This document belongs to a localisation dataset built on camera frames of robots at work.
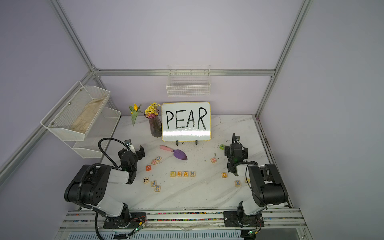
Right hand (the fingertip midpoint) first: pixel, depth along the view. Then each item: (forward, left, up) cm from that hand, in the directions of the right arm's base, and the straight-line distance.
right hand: (234, 146), depth 96 cm
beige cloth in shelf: (+1, +84, +26) cm, 87 cm away
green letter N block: (+3, +7, -5) cm, 9 cm away
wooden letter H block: (-7, +14, -5) cm, 16 cm away
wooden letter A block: (-16, +31, -4) cm, 35 cm away
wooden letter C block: (-25, +47, -4) cm, 53 cm away
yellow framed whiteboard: (+17, +31, +7) cm, 36 cm away
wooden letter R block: (-16, +27, -4) cm, 32 cm away
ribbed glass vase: (+14, +52, +7) cm, 54 cm away
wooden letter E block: (-16, +35, -4) cm, 39 cm away
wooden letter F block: (-21, +50, -4) cm, 55 cm away
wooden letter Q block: (-17, +8, -5) cm, 20 cm away
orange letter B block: (-12, +55, -3) cm, 56 cm away
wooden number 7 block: (-20, +55, -4) cm, 58 cm away
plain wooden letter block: (-21, -4, -2) cm, 22 cm away
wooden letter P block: (-16, +39, -4) cm, 43 cm away
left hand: (-1, +65, +2) cm, 66 cm away
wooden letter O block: (-5, +50, -4) cm, 50 cm away
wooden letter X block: (-22, +1, -5) cm, 23 cm away
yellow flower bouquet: (+15, +52, +19) cm, 57 cm away
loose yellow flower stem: (+14, +62, +19) cm, 67 cm away
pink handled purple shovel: (-2, +37, -4) cm, 38 cm away
